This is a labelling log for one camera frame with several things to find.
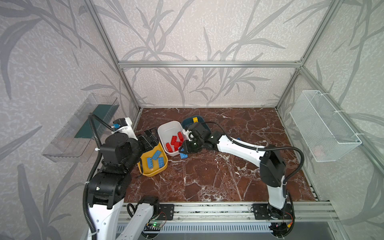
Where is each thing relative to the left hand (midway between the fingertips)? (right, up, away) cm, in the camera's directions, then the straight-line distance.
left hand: (153, 126), depth 59 cm
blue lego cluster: (+45, -10, +42) cm, 62 cm away
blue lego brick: (-12, -23, +30) cm, 40 cm away
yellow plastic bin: (-10, -23, +31) cm, 40 cm away
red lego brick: (0, -11, +40) cm, 42 cm away
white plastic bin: (-6, -5, +46) cm, 47 cm away
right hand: (+8, -11, +21) cm, 25 cm away
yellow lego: (+15, +3, +49) cm, 51 cm away
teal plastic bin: (+10, +3, +49) cm, 50 cm away
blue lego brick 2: (-9, -20, +34) cm, 41 cm away
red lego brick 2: (-2, -16, +37) cm, 40 cm away
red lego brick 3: (+3, -13, +34) cm, 37 cm away
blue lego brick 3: (+10, -16, +18) cm, 26 cm away
